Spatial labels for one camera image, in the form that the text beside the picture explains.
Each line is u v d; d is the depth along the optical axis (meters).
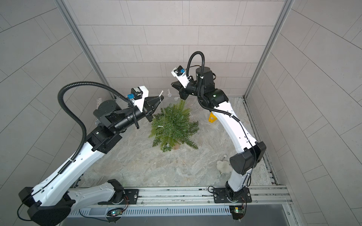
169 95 0.63
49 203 0.37
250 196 0.71
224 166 0.79
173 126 0.67
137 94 0.42
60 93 0.31
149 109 0.48
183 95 0.61
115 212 0.64
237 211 0.68
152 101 0.50
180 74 0.54
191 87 0.58
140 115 0.49
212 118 1.03
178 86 0.60
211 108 0.49
